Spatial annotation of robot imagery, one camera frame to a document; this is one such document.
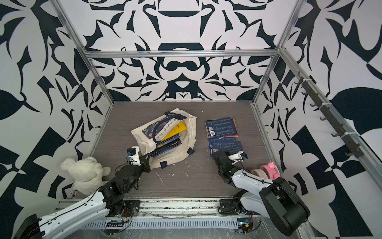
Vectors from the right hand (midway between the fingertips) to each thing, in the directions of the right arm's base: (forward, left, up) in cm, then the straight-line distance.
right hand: (222, 148), depth 90 cm
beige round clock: (-17, -15, +6) cm, 23 cm away
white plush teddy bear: (-19, +65, +14) cm, 69 cm away
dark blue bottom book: (-1, +38, 0) cm, 38 cm away
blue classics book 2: (+4, -2, -4) cm, 6 cm away
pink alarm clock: (-16, -23, +5) cm, 28 cm away
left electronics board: (-37, +56, -7) cm, 67 cm away
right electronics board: (-37, -6, -6) cm, 38 cm away
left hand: (-6, +41, +9) cm, 42 cm away
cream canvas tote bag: (+5, +20, +3) cm, 21 cm away
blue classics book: (+17, -1, -2) cm, 17 cm away
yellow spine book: (+12, +25, +5) cm, 28 cm away
